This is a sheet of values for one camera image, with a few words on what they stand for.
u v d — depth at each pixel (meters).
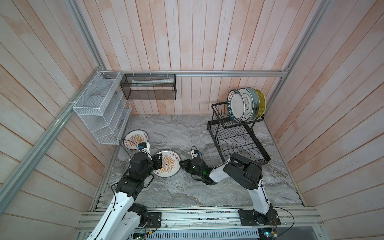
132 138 1.06
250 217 0.73
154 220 0.73
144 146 0.67
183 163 0.93
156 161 0.67
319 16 0.71
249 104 0.83
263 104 0.81
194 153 0.90
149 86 1.03
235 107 0.89
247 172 0.54
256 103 0.82
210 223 0.73
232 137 1.04
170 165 0.93
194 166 0.75
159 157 0.76
